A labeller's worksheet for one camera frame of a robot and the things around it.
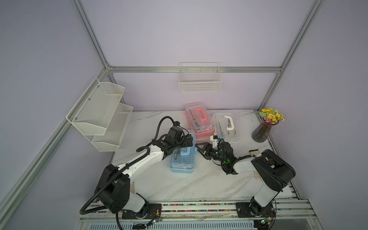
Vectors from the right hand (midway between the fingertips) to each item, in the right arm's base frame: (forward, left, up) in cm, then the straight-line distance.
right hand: (196, 149), depth 87 cm
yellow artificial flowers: (+13, -45, +15) cm, 49 cm away
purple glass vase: (+12, -45, -3) cm, 47 cm away
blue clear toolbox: (-6, +9, -2) cm, 11 cm away
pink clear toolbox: (+25, -4, +2) cm, 25 cm away
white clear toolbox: (+18, -22, 0) cm, 28 cm away
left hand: (+3, +7, +5) cm, 9 cm away
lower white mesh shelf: (+7, +54, +2) cm, 55 cm away
